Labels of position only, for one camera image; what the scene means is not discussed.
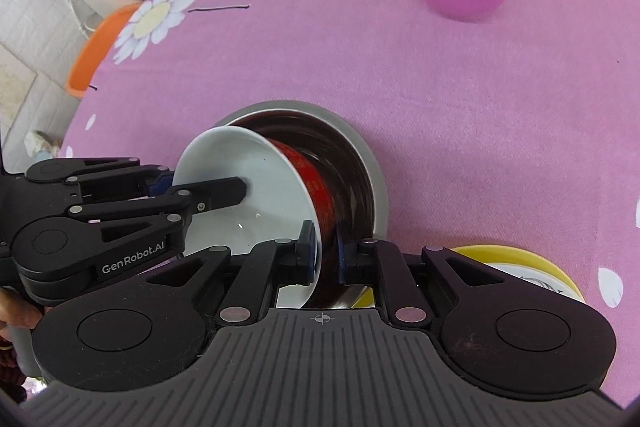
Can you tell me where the red ceramic bowl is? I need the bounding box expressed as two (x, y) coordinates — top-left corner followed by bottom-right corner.
(170, 126), (338, 310)

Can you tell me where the yellow plastic plate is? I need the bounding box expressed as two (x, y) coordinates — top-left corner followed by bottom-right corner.
(351, 244), (586, 309)

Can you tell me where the stainless steel bowl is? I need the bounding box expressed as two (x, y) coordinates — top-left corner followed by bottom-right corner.
(218, 100), (390, 308)

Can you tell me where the large white floral plate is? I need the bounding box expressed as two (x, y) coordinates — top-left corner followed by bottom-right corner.
(489, 262), (584, 303)

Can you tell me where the person's left hand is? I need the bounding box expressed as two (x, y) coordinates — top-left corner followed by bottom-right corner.
(0, 288), (42, 341)

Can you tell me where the orange plastic stool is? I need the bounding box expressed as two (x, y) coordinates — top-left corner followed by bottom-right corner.
(65, 2), (141, 98)

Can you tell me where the pink floral tablecloth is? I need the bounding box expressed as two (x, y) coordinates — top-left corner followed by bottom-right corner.
(62, 0), (639, 404)

